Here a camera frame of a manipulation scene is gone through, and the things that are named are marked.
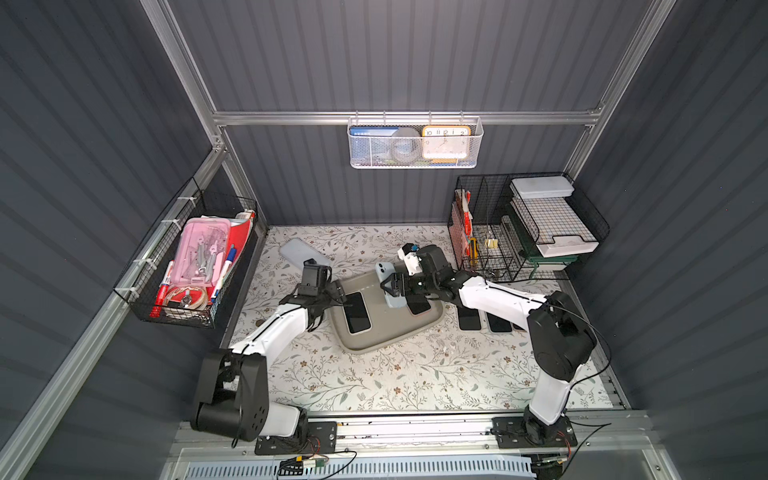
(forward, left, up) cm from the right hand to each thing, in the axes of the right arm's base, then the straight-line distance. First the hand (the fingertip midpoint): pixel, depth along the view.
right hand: (396, 280), depth 88 cm
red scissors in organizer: (+31, -27, -6) cm, 42 cm away
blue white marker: (-6, +40, +18) cm, 44 cm away
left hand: (-2, +19, -4) cm, 20 cm away
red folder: (+2, +41, +17) cm, 45 cm away
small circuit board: (-44, +18, -13) cm, 49 cm away
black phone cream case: (-5, +13, -12) cm, 19 cm away
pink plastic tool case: (-4, +48, +18) cm, 52 cm away
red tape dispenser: (-16, +46, +16) cm, 51 cm away
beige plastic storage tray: (-9, +2, -12) cm, 15 cm away
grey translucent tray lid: (+22, +38, -13) cm, 46 cm away
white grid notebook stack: (+17, -50, +6) cm, 53 cm away
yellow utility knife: (+22, -29, -13) cm, 39 cm away
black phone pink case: (-2, -7, -10) cm, 13 cm away
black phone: (-6, -23, -13) cm, 27 cm away
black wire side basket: (-15, +53, +22) cm, 59 cm away
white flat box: (+32, -48, +9) cm, 59 cm away
